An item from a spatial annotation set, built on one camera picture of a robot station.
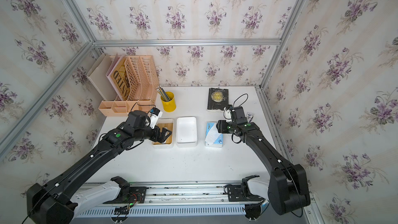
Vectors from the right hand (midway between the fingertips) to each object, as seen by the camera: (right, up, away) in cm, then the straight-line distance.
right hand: (223, 125), depth 85 cm
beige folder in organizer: (-72, +28, +2) cm, 77 cm away
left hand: (-30, -1, -9) cm, 31 cm away
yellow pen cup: (-33, +10, +16) cm, 38 cm away
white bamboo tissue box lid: (-34, -1, +13) cm, 36 cm away
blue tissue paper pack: (-6, -8, +2) cm, 10 cm away
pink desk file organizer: (-62, +30, +29) cm, 75 cm away
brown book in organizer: (-64, +28, +9) cm, 70 cm away
